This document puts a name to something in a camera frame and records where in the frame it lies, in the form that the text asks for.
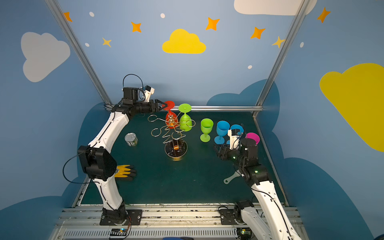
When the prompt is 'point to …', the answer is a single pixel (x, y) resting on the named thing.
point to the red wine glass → (171, 120)
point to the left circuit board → (118, 232)
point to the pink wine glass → (253, 136)
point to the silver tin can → (131, 139)
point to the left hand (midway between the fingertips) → (163, 104)
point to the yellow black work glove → (124, 173)
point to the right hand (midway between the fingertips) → (219, 144)
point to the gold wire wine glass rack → (174, 147)
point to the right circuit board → (244, 233)
